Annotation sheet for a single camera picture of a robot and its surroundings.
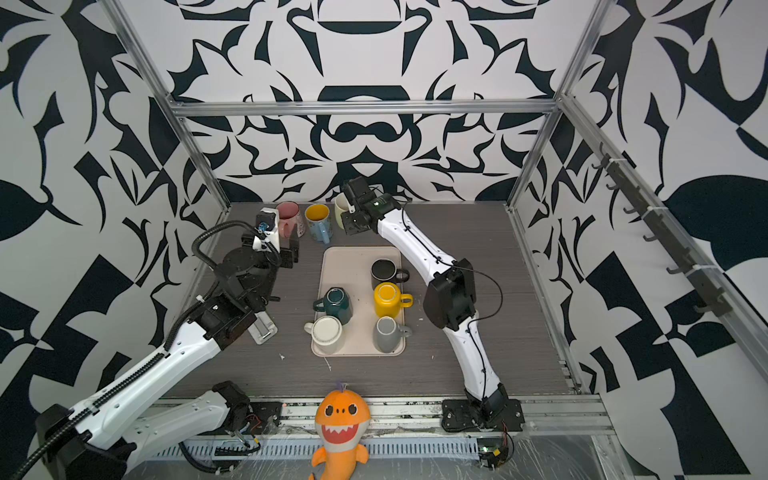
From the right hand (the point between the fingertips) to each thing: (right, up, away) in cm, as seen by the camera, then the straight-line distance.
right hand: (353, 217), depth 90 cm
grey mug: (+10, -31, -12) cm, 34 cm away
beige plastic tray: (-2, -16, +9) cm, 19 cm away
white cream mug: (-6, -32, -9) cm, 33 cm away
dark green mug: (-4, -24, -7) cm, 25 cm away
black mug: (+9, -16, +2) cm, 19 cm away
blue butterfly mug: (-12, -2, +12) cm, 17 cm away
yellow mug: (+10, -23, -5) cm, 26 cm away
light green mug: (-4, +4, 0) cm, 5 cm away
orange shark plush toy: (0, -47, -22) cm, 52 cm away
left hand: (-15, -2, -22) cm, 26 cm away
